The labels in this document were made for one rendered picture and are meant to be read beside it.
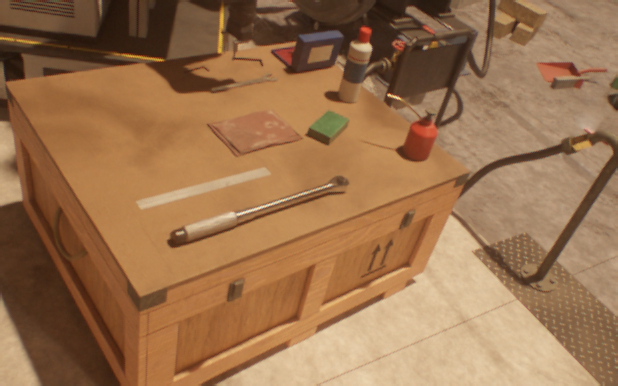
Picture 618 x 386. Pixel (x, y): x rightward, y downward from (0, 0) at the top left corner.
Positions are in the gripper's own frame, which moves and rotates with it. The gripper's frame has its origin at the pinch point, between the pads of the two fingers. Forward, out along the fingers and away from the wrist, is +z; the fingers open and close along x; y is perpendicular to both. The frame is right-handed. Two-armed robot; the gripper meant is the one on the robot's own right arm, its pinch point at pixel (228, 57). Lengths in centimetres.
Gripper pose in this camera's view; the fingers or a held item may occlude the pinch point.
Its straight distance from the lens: 172.1
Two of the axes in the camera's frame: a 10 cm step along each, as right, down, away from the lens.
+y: 7.4, -2.9, 6.0
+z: -2.1, 7.5, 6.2
